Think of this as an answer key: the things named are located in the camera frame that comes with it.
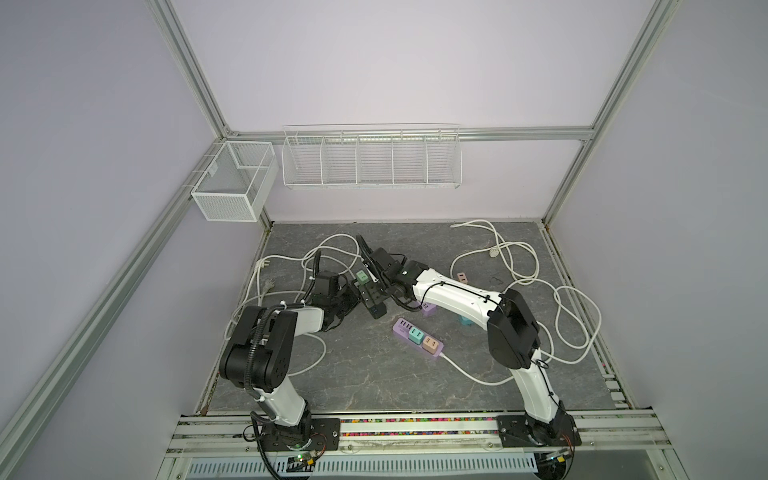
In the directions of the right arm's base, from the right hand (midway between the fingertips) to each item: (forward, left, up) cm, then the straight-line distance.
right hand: (376, 287), depth 90 cm
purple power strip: (-10, -8, -7) cm, 14 cm away
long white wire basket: (+37, -8, +21) cm, 44 cm away
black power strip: (-7, 0, +7) cm, 10 cm away
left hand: (+1, +4, -6) cm, 8 cm away
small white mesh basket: (+32, +48, +15) cm, 60 cm away
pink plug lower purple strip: (-16, -15, -4) cm, 23 cm away
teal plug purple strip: (-14, -12, -3) cm, 18 cm away
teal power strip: (-23, -20, +23) cm, 38 cm away
